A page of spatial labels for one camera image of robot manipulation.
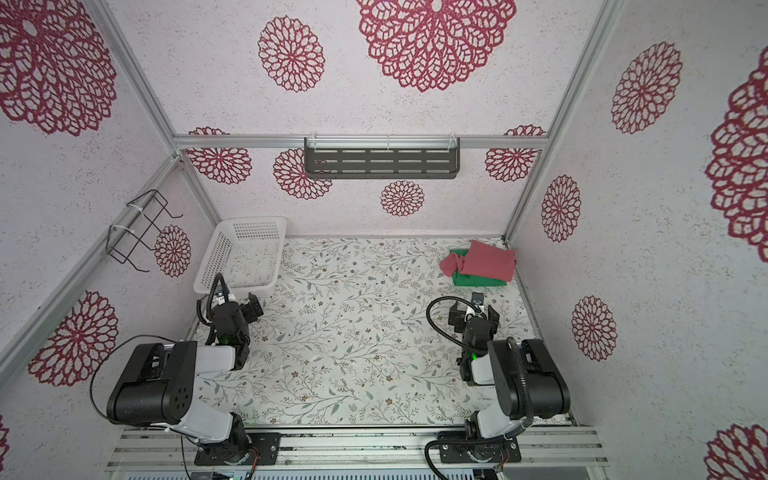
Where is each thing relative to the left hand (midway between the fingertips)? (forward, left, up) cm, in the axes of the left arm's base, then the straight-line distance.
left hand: (236, 305), depth 93 cm
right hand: (-1, -74, +2) cm, 74 cm away
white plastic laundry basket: (+29, +7, -7) cm, 30 cm away
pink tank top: (+18, -81, -2) cm, 84 cm away
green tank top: (+11, -75, -4) cm, 76 cm away
